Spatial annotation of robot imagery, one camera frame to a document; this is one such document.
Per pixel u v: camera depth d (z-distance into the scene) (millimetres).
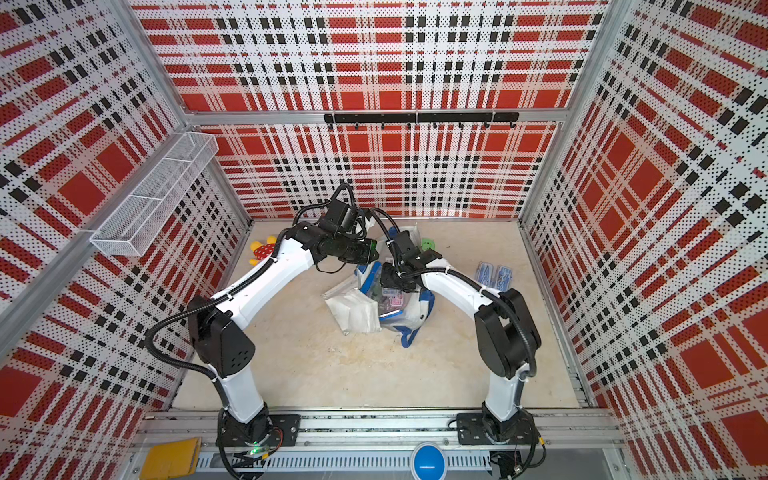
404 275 648
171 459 735
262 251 1045
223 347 525
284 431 734
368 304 765
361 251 724
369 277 802
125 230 682
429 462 677
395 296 933
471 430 730
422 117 884
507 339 473
